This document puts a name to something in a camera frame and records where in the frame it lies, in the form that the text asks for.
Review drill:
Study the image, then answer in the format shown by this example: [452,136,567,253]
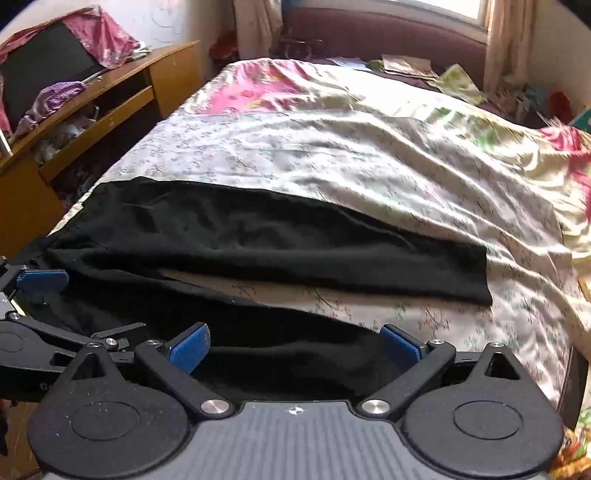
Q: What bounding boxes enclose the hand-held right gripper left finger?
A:
[69,323,232,414]

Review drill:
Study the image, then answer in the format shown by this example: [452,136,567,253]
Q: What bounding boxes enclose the white small-flower bedsheet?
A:
[48,104,583,409]

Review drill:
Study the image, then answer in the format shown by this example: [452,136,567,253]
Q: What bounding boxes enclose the pink floral cloth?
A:
[0,8,141,134]

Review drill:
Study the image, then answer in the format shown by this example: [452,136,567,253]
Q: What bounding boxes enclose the cream curtain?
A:
[233,0,283,60]
[484,0,539,95]

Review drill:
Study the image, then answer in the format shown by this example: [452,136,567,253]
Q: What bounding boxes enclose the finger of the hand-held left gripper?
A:
[90,322,147,352]
[0,258,70,317]

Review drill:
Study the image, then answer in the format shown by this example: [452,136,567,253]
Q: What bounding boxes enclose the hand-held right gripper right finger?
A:
[361,324,523,415]

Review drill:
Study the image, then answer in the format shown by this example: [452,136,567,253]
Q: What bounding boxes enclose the black monitor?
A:
[0,22,105,134]

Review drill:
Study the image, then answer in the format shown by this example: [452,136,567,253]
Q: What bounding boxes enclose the red cloth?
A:
[210,31,238,70]

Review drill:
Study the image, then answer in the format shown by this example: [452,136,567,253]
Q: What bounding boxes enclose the loose papers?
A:
[382,54,439,79]

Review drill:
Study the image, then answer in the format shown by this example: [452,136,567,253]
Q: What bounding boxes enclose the pink floral cream quilt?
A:
[178,58,591,480]

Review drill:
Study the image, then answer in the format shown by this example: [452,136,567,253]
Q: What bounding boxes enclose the purple cloth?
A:
[14,80,86,134]

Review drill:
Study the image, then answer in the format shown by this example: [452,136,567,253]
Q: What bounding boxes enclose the green patterned pillow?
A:
[436,64,485,104]

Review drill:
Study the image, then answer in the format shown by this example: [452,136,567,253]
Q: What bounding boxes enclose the black pants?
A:
[14,176,494,409]

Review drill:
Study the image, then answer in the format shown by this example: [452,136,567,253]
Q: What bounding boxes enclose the grey clothes in desk shelf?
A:
[32,106,100,164]

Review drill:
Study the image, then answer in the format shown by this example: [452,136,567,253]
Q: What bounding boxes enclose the window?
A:
[365,0,491,29]

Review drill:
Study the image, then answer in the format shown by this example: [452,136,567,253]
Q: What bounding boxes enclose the wooden desk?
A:
[0,41,201,266]

